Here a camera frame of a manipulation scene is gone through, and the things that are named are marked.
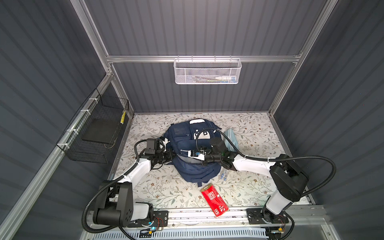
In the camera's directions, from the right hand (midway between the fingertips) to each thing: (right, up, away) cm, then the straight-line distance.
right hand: (192, 154), depth 82 cm
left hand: (-11, -1, +6) cm, 13 cm away
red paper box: (+12, -24, -3) cm, 27 cm away
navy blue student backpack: (+1, +10, +15) cm, 18 cm away
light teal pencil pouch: (+26, +10, +17) cm, 32 cm away
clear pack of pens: (+19, -13, +6) cm, 23 cm away
